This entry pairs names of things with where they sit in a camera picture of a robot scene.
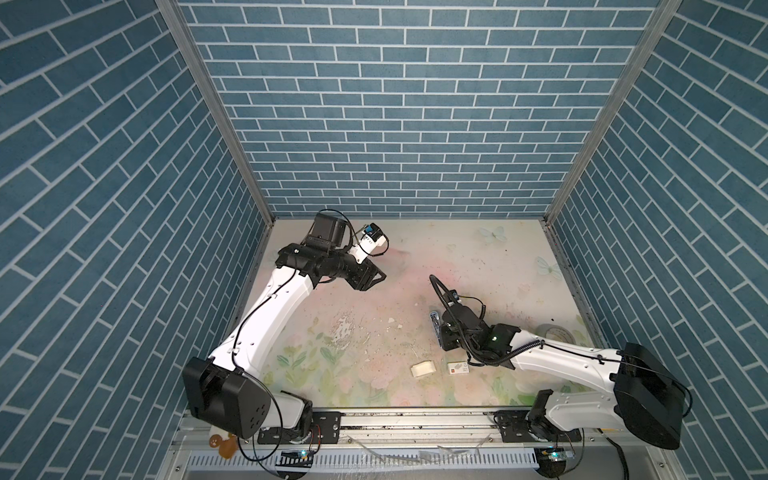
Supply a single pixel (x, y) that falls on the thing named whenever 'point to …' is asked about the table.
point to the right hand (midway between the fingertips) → (438, 324)
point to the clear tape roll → (556, 333)
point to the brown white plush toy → (227, 447)
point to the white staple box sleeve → (458, 368)
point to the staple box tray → (423, 368)
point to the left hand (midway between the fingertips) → (376, 268)
